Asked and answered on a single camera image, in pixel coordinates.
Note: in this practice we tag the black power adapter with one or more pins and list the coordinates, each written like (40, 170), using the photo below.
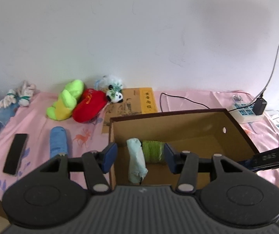
(259, 106)

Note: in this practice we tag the light green cloth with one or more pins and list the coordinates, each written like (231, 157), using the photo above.
(137, 170)

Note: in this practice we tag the white power strip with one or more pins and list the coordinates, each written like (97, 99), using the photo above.
(243, 113)

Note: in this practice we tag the black phone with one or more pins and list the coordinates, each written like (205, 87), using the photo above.
(14, 155)

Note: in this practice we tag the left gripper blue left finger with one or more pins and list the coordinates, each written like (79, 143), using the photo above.
(103, 159)

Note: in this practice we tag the small panda plush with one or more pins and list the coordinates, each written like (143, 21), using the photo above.
(114, 94)

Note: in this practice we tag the pink patterned bedsheet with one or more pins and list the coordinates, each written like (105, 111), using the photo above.
(47, 138)

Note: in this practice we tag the white knotted rope toy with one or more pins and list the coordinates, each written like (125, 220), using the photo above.
(21, 95)

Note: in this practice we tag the red plush pillow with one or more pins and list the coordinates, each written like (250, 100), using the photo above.
(91, 103)

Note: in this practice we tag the green knitted roll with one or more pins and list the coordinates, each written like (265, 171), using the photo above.
(153, 151)

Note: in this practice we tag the green yellow plush toy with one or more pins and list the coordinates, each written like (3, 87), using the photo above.
(67, 100)

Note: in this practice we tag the brown yellow book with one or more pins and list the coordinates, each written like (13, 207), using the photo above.
(136, 101)

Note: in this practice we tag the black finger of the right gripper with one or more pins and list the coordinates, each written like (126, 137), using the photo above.
(267, 160)

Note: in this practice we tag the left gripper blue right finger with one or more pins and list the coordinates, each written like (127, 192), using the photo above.
(179, 161)

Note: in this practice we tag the brown cardboard box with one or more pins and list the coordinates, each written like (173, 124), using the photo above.
(203, 132)

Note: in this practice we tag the white blue fluffy toy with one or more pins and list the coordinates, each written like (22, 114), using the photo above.
(106, 81)

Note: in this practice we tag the blue cylindrical case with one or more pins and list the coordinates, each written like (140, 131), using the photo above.
(58, 142)

